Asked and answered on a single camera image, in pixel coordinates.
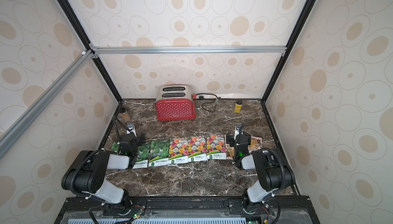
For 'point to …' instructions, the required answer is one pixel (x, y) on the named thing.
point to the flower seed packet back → (197, 149)
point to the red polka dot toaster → (175, 102)
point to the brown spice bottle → (125, 116)
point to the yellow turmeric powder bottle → (238, 106)
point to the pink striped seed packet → (256, 143)
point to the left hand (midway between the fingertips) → (136, 130)
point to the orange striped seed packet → (230, 152)
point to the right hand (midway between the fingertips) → (244, 132)
